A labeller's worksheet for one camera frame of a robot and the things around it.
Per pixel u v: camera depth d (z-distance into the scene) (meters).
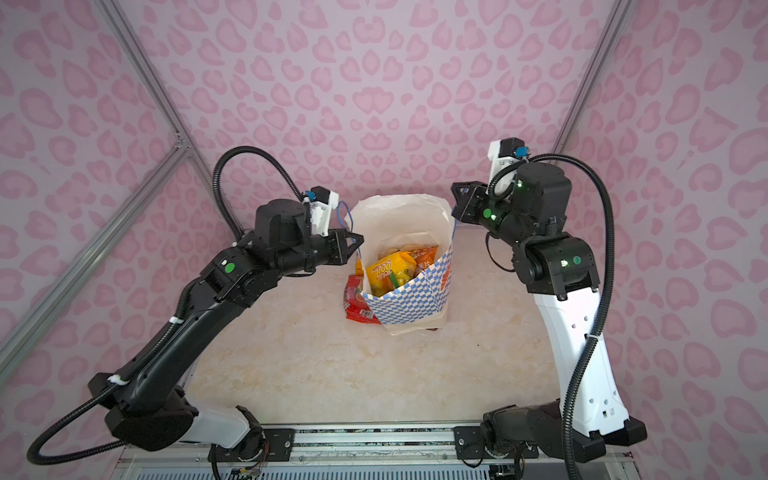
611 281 0.38
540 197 0.36
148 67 0.77
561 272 0.36
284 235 0.45
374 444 0.75
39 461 0.36
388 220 0.80
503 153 0.47
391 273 0.70
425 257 0.78
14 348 0.50
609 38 0.72
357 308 0.95
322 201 0.54
